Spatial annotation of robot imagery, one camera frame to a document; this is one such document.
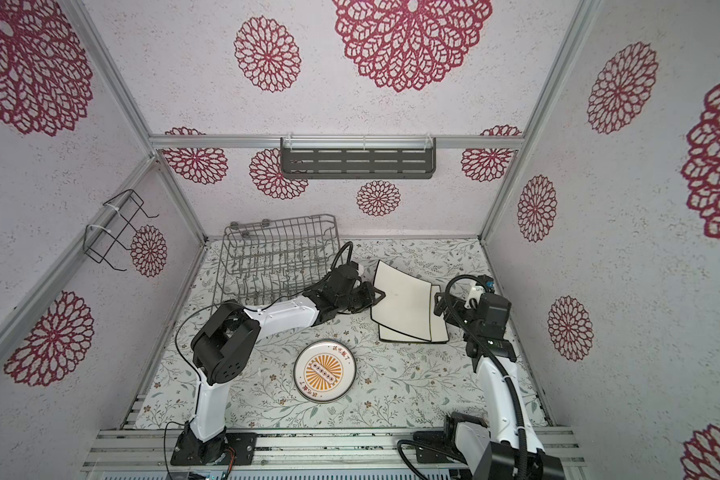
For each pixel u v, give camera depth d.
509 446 0.41
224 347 0.52
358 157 0.95
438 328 0.92
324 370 0.84
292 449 0.75
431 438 0.75
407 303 0.95
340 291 0.73
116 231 0.78
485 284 0.70
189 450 0.63
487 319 0.61
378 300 0.87
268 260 1.13
